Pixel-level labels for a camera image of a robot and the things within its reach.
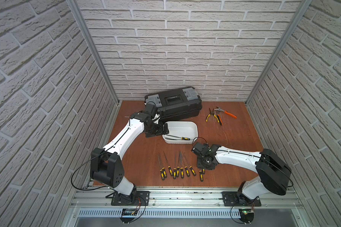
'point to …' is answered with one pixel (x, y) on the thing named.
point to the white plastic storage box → (181, 132)
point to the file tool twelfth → (183, 138)
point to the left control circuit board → (128, 215)
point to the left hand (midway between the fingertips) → (164, 130)
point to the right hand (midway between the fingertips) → (202, 165)
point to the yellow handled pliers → (211, 113)
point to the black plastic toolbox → (176, 104)
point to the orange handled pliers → (219, 116)
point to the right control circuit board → (246, 215)
